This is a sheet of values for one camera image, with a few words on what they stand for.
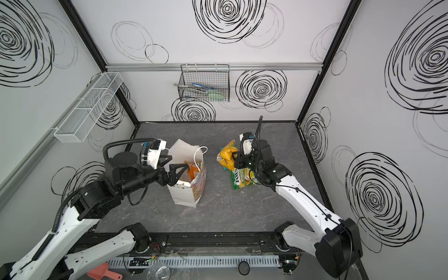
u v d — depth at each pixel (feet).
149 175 1.71
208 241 2.48
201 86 2.96
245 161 2.19
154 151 1.70
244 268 1.99
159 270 2.23
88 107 2.36
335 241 1.25
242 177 2.91
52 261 1.28
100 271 2.15
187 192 2.28
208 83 2.92
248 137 2.20
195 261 2.11
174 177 1.75
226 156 2.37
